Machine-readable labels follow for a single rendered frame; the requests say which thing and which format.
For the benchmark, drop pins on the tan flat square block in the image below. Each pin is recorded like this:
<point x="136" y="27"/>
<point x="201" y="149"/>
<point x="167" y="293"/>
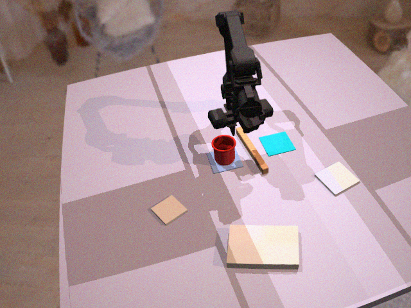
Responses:
<point x="169" y="210"/>

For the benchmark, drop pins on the orange wooden bar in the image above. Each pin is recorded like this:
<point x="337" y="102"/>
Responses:
<point x="252" y="151"/>

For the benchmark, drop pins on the cream flat square tile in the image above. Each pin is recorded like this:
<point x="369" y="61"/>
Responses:
<point x="337" y="178"/>

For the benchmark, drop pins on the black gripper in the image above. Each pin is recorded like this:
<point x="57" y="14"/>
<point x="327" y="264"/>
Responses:
<point x="219" y="119"/>

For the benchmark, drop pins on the red plastic cup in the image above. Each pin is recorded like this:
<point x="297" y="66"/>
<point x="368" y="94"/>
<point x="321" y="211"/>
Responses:
<point x="224" y="149"/>

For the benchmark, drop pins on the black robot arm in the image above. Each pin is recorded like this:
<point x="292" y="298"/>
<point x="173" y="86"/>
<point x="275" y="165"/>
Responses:
<point x="241" y="65"/>

